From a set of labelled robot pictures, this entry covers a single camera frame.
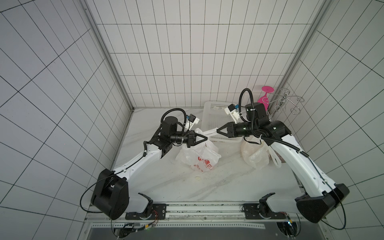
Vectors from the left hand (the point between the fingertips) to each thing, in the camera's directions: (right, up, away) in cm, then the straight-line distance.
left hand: (203, 140), depth 71 cm
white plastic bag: (-1, -7, -2) cm, 8 cm away
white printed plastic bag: (+29, -8, +7) cm, 31 cm away
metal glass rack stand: (+47, +22, +15) cm, 54 cm away
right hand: (+7, +7, -2) cm, 10 cm away
